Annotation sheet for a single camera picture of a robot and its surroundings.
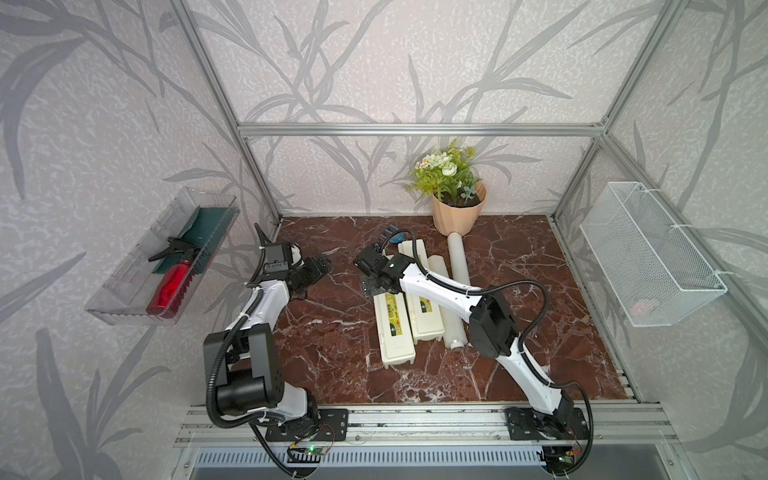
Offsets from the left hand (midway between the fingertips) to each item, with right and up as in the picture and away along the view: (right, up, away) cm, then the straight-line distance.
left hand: (322, 266), depth 90 cm
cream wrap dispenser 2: (+32, -14, -6) cm, 35 cm away
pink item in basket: (+82, -9, -18) cm, 85 cm away
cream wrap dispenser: (+22, -18, -9) cm, 30 cm away
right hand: (+17, -5, +3) cm, 18 cm away
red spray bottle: (-21, -3, -33) cm, 39 cm away
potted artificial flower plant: (+45, +24, +18) cm, 54 cm away
